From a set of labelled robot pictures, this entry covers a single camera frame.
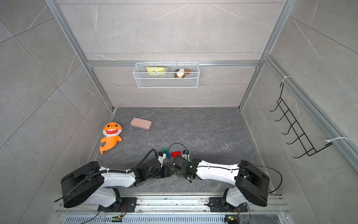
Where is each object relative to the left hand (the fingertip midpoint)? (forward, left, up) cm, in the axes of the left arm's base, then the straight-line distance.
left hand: (175, 169), depth 83 cm
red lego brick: (+11, +1, -2) cm, 11 cm away
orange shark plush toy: (+26, +45, +4) cm, 52 cm away
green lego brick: (+14, +7, -1) cm, 16 cm away
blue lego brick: (+11, +5, -2) cm, 12 cm away
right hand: (-1, -3, -2) cm, 4 cm away
